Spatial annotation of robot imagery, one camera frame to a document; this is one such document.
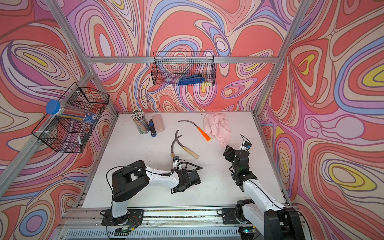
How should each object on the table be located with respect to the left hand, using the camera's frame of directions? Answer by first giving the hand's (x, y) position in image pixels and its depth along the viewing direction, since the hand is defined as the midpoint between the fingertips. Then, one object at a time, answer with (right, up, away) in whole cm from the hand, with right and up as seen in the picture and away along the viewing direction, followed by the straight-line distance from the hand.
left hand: (180, 172), depth 91 cm
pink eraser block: (-19, +30, +21) cm, 41 cm away
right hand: (+30, +13, -4) cm, 33 cm away
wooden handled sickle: (-6, +10, +5) cm, 13 cm away
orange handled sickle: (+17, +21, +14) cm, 31 cm away
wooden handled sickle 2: (+4, +13, +8) cm, 15 cm away
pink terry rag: (+26, +29, +17) cm, 42 cm away
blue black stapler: (-22, +26, +16) cm, 37 cm away
